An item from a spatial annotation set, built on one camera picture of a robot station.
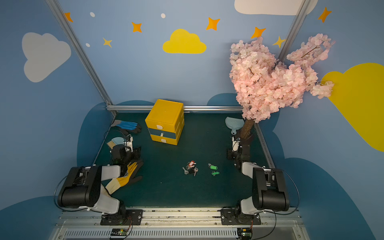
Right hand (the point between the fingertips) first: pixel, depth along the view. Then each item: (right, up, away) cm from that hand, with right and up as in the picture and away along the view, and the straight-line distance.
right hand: (232, 147), depth 96 cm
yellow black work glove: (-63, -16, -11) cm, 66 cm away
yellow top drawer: (-45, +14, -8) cm, 48 cm away
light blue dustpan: (+6, +16, +19) cm, 25 cm away
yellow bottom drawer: (-45, +5, +3) cm, 46 cm away
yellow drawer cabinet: (-42, +17, -10) cm, 46 cm away
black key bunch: (-27, -14, -5) cm, 31 cm away
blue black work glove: (-76, +13, +14) cm, 78 cm away
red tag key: (-27, -10, -3) cm, 29 cm away
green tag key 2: (-13, -15, -6) cm, 21 cm away
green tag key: (-14, -12, -3) cm, 18 cm away
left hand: (-62, +1, -1) cm, 62 cm away
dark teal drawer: (-46, +10, -1) cm, 47 cm away
